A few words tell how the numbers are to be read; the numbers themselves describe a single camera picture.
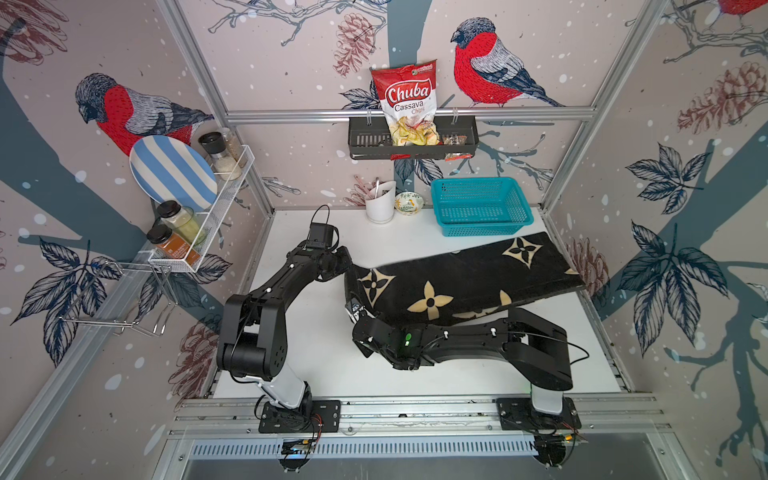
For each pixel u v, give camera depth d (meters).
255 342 0.46
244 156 0.88
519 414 0.73
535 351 0.46
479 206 1.22
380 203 1.10
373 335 0.59
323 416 0.73
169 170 0.71
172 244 0.61
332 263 0.79
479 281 0.98
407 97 0.80
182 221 0.64
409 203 1.22
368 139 0.95
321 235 0.74
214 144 0.79
